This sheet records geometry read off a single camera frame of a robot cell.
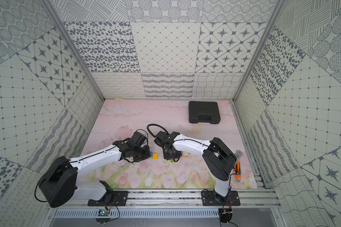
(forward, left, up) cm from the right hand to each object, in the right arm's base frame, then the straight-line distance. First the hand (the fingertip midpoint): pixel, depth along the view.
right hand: (172, 158), depth 86 cm
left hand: (-1, +10, +4) cm, 11 cm away
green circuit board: (-28, +35, -4) cm, 45 cm away
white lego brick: (-11, -7, +31) cm, 33 cm away
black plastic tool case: (+40, -24, -2) cm, 47 cm away
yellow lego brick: (+2, +11, -1) cm, 11 cm away
